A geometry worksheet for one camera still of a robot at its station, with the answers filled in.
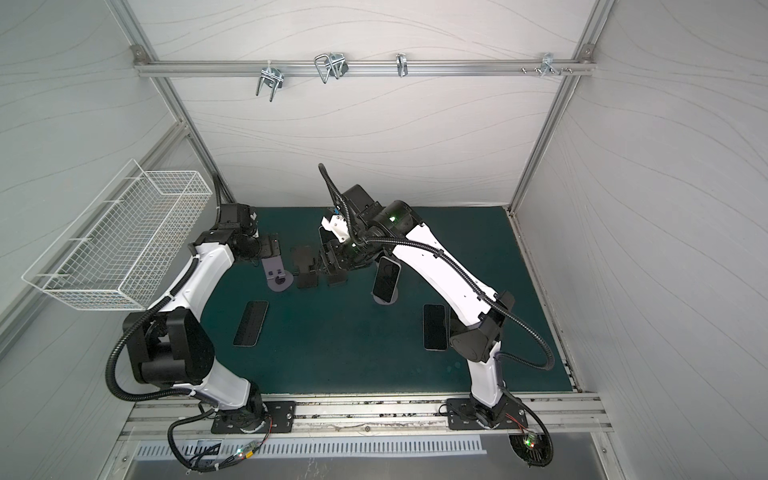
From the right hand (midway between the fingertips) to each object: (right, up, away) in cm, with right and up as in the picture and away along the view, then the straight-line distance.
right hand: (332, 261), depth 68 cm
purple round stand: (-23, -8, +28) cm, 37 cm away
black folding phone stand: (-15, -8, +33) cm, 37 cm away
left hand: (-24, +4, +21) cm, 32 cm away
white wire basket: (-50, +2, 0) cm, 50 cm away
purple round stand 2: (+11, -15, +23) cm, 30 cm away
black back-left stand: (-4, -8, +33) cm, 35 cm away
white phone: (+12, -10, +36) cm, 39 cm away
